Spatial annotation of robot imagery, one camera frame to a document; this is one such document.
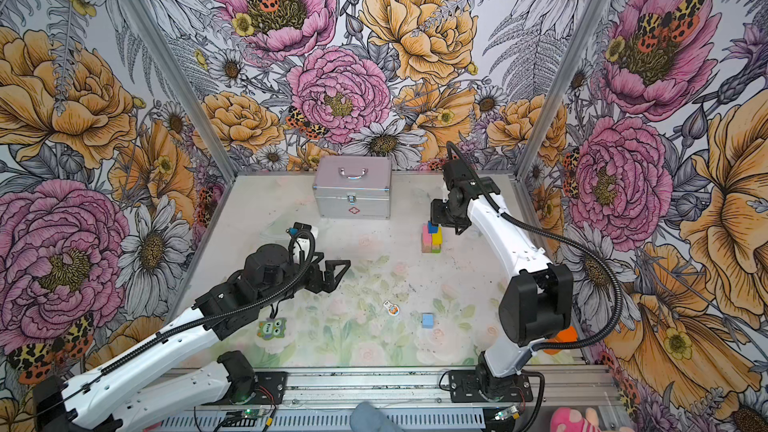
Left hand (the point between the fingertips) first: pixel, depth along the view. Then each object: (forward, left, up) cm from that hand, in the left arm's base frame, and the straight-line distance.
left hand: (335, 269), depth 73 cm
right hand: (+13, -28, -3) cm, 31 cm away
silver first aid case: (+33, -2, -7) cm, 34 cm away
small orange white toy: (-3, -14, -19) cm, 24 cm away
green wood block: (+15, -28, -17) cm, 37 cm away
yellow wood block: (+18, -29, -15) cm, 37 cm away
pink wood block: (+19, -25, -15) cm, 35 cm away
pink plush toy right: (-30, -52, -13) cm, 61 cm away
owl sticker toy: (-8, +19, -19) cm, 27 cm away
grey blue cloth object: (-28, -7, -18) cm, 34 cm away
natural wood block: (+16, -25, -17) cm, 34 cm away
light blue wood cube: (-6, -24, -19) cm, 31 cm away
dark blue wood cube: (+22, -27, -15) cm, 38 cm away
